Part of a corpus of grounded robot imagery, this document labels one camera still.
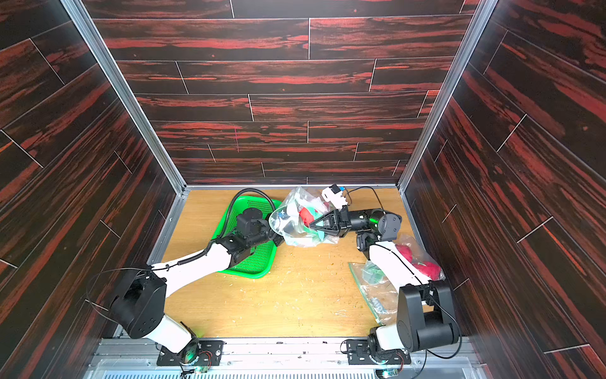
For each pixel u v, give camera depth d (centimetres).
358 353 73
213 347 75
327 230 61
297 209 68
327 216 62
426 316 43
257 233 67
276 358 73
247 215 64
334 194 65
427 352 45
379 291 85
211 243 60
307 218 67
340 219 61
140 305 44
